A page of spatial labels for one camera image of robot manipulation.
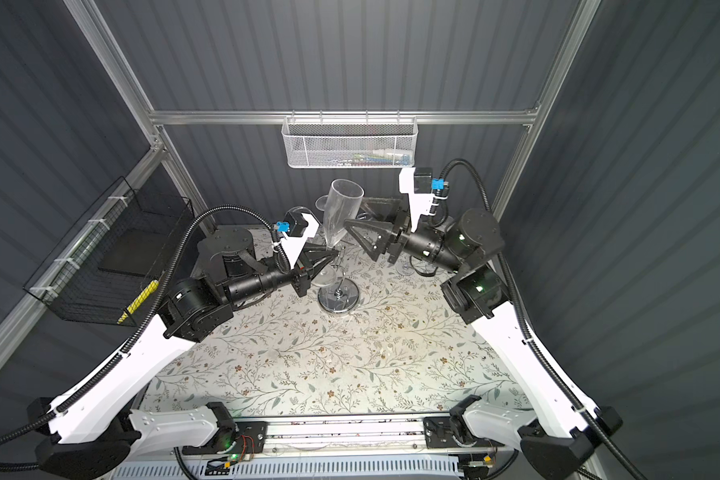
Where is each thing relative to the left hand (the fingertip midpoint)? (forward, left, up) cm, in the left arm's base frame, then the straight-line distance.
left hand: (335, 248), depth 56 cm
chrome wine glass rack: (+16, +2, -42) cm, 45 cm away
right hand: (-2, -4, +9) cm, 10 cm away
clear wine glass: (+27, +5, -11) cm, 30 cm away
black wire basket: (+2, +57, -10) cm, 58 cm away
